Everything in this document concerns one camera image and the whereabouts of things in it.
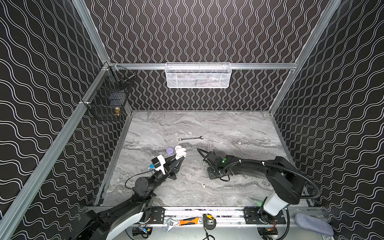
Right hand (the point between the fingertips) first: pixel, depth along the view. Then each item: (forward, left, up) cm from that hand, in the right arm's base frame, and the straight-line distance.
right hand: (214, 174), depth 89 cm
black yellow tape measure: (-25, +4, +4) cm, 25 cm away
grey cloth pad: (-24, -45, +2) cm, 51 cm away
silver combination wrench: (+25, +8, +2) cm, 27 cm away
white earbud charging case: (+18, +23, +2) cm, 29 cm away
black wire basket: (+35, +67, +28) cm, 80 cm away
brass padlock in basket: (+23, +54, +31) cm, 66 cm away
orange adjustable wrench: (-25, +23, +3) cm, 34 cm away
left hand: (-4, +15, +29) cm, 33 cm away
